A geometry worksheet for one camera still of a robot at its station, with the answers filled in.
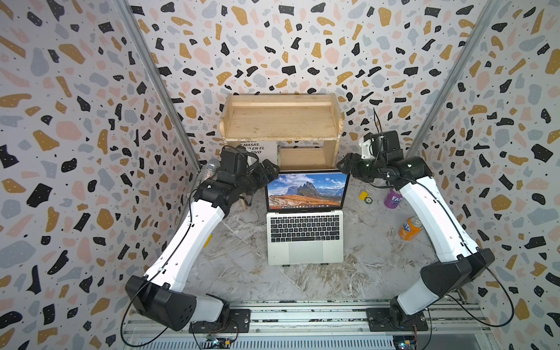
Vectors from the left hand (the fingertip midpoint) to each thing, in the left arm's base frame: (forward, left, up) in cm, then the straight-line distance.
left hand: (276, 172), depth 72 cm
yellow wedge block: (+16, -41, -35) cm, 56 cm away
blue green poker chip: (+13, -43, -34) cm, 57 cm away
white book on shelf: (+20, +6, -7) cm, 22 cm away
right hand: (+3, -22, 0) cm, 23 cm away
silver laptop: (-4, -10, -21) cm, 24 cm away
